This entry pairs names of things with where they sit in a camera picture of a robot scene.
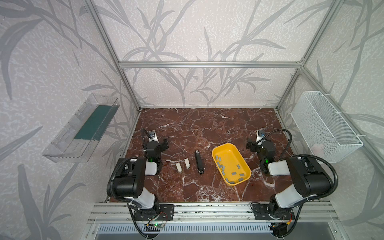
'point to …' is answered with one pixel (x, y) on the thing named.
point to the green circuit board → (160, 225)
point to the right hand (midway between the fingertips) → (256, 133)
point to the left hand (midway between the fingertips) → (158, 133)
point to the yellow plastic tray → (233, 168)
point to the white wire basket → (327, 135)
